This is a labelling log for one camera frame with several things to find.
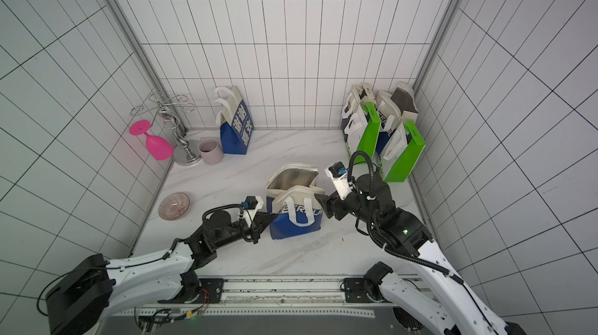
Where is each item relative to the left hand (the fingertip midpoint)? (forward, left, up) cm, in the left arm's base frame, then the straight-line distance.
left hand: (273, 218), depth 77 cm
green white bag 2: (+32, -38, +6) cm, 49 cm away
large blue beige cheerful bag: (+4, -7, +13) cm, 15 cm away
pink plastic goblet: (+25, +47, +6) cm, 54 cm away
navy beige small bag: (+39, -31, +11) cm, 51 cm away
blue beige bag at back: (+41, +20, +5) cm, 46 cm away
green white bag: (+22, -45, +10) cm, 51 cm away
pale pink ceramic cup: (+32, +31, -5) cm, 45 cm away
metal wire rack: (+36, +45, -10) cm, 58 cm away
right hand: (+4, -17, +16) cm, 24 cm away
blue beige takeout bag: (+44, -48, +12) cm, 66 cm away
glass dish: (+8, +41, -9) cm, 43 cm away
